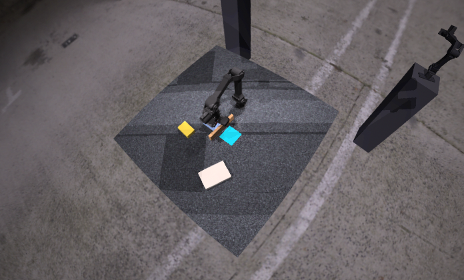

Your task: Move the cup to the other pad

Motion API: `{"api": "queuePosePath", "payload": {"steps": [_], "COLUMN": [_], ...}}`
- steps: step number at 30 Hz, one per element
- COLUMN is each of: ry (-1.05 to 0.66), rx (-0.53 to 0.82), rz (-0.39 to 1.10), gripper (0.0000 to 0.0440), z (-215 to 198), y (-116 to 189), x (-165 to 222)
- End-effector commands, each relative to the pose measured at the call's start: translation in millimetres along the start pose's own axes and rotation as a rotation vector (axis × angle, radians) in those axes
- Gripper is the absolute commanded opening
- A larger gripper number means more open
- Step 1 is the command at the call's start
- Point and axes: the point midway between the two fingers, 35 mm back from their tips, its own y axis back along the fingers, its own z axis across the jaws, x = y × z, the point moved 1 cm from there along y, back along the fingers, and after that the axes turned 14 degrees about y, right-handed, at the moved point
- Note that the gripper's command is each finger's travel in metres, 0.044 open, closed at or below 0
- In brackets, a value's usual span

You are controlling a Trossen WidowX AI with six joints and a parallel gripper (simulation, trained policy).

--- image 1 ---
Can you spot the light wooden plank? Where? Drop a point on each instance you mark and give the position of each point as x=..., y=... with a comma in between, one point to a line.
x=220, y=128

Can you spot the yellow flat block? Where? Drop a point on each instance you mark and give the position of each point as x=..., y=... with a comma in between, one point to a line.
x=186, y=129

